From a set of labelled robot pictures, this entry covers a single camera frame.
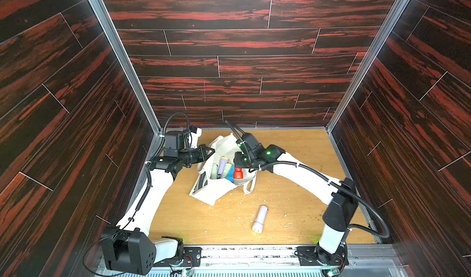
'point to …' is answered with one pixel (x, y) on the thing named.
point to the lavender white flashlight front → (258, 225)
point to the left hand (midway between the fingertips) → (215, 151)
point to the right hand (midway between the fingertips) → (239, 158)
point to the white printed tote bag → (207, 189)
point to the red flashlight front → (238, 173)
